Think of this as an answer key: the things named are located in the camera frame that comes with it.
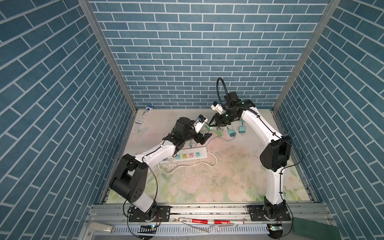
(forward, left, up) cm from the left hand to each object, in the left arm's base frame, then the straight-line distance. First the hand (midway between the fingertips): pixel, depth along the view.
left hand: (206, 128), depth 85 cm
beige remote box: (-44, +49, -17) cm, 68 cm away
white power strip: (-8, +11, -16) cm, 21 cm away
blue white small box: (+28, +47, -19) cm, 58 cm away
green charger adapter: (-1, -2, +2) cm, 3 cm away
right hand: (+3, -2, +2) cm, 4 cm away
